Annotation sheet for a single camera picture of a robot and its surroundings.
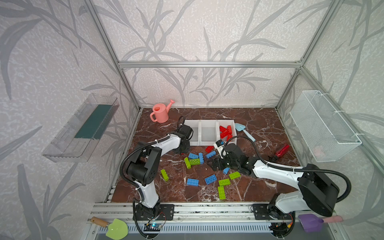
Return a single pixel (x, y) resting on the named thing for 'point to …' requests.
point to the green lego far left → (164, 174)
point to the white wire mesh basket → (327, 134)
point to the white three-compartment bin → (207, 132)
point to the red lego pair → (229, 128)
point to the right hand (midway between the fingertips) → (211, 156)
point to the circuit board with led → (152, 227)
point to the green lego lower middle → (224, 182)
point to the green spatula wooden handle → (117, 230)
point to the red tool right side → (282, 150)
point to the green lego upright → (187, 163)
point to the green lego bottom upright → (221, 193)
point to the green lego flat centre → (195, 161)
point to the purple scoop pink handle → (311, 223)
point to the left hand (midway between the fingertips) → (186, 145)
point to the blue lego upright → (200, 156)
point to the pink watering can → (160, 112)
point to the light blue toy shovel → (240, 127)
